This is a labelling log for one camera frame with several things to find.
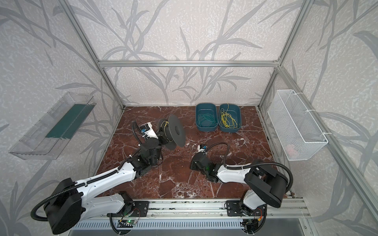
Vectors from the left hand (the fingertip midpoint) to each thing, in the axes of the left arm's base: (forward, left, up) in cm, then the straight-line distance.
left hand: (164, 123), depth 79 cm
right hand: (-10, -14, -20) cm, 26 cm away
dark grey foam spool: (-1, -4, -5) cm, 6 cm away
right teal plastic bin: (+31, -47, -23) cm, 61 cm away
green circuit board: (-43, +18, -26) cm, 53 cm away
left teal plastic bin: (+31, -28, -22) cm, 47 cm away
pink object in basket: (-13, -65, -3) cm, 66 cm away
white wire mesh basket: (-14, -60, +11) cm, 63 cm away
